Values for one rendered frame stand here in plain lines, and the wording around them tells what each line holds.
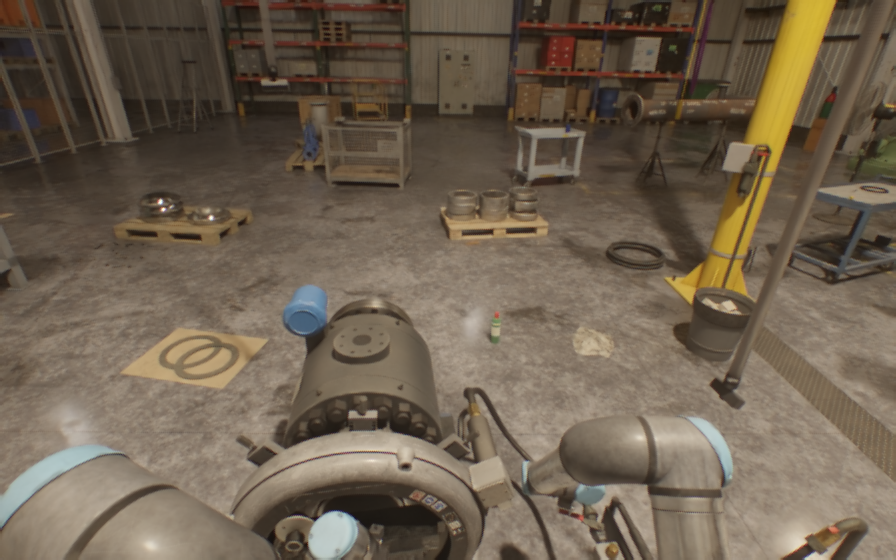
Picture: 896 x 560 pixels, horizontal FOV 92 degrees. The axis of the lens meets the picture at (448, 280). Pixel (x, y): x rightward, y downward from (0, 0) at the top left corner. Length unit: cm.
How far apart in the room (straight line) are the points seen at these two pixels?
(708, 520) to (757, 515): 186
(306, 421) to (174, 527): 117
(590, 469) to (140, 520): 66
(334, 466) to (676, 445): 80
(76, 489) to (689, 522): 81
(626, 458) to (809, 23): 363
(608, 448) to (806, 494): 220
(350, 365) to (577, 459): 99
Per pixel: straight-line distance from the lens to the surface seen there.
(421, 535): 143
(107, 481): 54
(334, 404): 154
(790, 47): 413
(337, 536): 102
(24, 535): 57
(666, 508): 89
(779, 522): 278
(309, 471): 126
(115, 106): 1302
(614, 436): 85
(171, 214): 603
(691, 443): 88
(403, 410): 154
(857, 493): 316
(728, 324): 348
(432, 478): 128
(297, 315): 179
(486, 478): 139
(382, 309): 212
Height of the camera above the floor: 189
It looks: 27 degrees down
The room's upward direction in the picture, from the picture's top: 1 degrees clockwise
